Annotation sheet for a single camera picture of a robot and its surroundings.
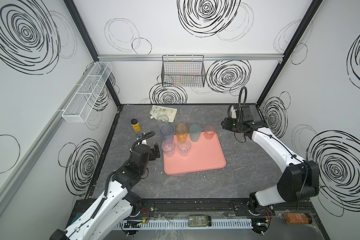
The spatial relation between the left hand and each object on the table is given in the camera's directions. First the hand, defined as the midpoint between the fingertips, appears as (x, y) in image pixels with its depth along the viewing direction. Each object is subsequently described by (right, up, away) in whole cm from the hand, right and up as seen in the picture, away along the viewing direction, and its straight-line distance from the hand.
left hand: (151, 145), depth 78 cm
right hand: (+40, +12, +7) cm, 43 cm away
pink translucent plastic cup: (+35, +5, +21) cm, 41 cm away
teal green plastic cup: (+25, +5, +20) cm, 32 cm away
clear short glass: (+18, -3, +14) cm, 23 cm away
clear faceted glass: (+2, +13, +27) cm, 30 cm away
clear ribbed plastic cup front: (+8, -4, +15) cm, 17 cm away
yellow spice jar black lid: (-15, +10, +20) cm, 27 cm away
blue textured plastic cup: (+7, +5, +19) cm, 21 cm away
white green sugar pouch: (-3, +20, +37) cm, 42 cm away
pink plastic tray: (+22, -10, +15) cm, 28 cm away
